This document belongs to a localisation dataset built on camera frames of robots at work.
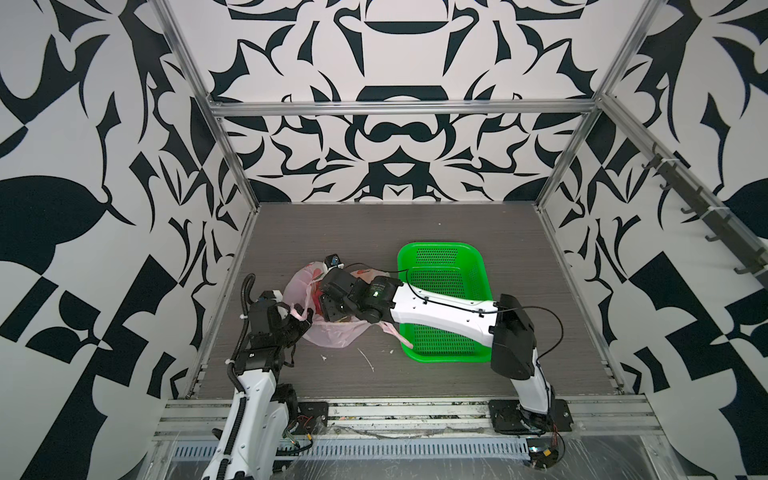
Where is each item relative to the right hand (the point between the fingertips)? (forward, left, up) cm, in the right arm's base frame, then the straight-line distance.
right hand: (327, 301), depth 77 cm
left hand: (+2, +5, -6) cm, 8 cm away
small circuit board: (-31, -51, -18) cm, 62 cm away
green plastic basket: (+18, -39, -15) cm, 45 cm away
